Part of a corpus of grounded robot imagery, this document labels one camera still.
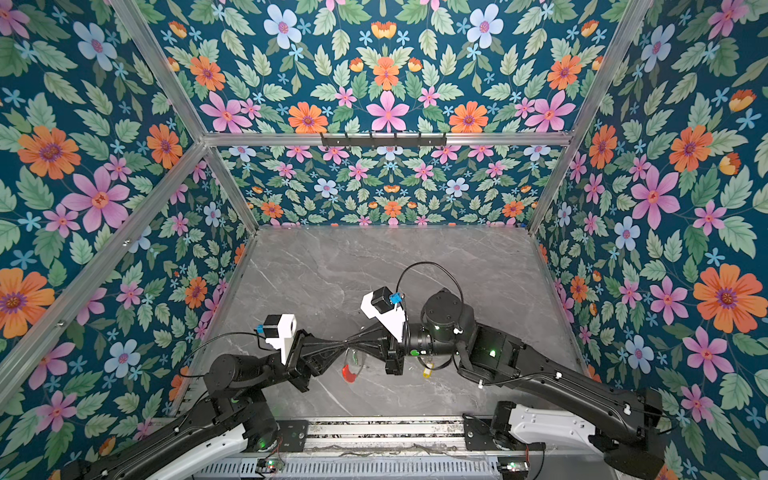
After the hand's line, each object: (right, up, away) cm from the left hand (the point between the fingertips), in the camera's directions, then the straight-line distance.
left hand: (341, 352), depth 50 cm
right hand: (+1, +2, +2) cm, 3 cm away
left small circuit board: (-22, -34, +20) cm, 45 cm away
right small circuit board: (+37, -34, +20) cm, 54 cm away
